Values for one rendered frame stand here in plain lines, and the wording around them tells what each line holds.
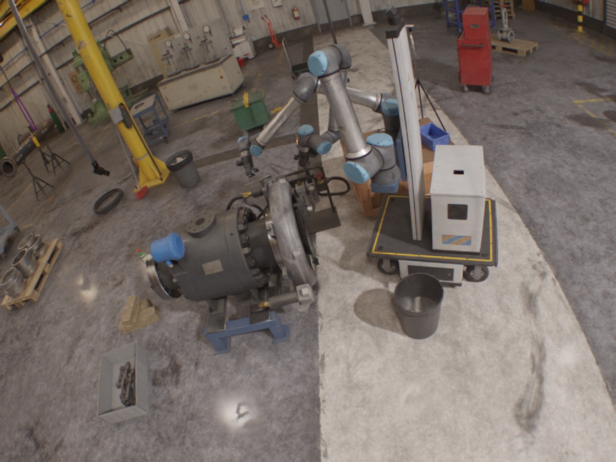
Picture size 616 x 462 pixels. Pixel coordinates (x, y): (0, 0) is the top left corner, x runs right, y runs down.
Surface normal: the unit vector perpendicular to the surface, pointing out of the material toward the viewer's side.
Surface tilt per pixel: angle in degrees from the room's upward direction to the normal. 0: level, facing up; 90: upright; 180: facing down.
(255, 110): 90
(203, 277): 72
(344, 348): 0
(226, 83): 90
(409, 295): 87
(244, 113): 90
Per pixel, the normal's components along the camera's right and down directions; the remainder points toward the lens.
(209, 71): -0.16, 0.69
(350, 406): -0.26, -0.72
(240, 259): -0.03, 0.22
